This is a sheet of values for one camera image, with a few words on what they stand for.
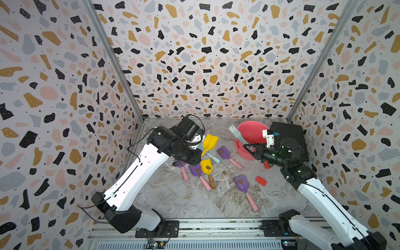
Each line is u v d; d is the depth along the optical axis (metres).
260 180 0.91
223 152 1.02
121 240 0.71
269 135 0.67
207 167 0.95
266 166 0.96
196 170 0.93
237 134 0.74
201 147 0.76
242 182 0.89
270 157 0.62
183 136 0.48
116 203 0.38
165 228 0.73
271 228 0.73
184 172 0.92
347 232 0.40
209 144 0.75
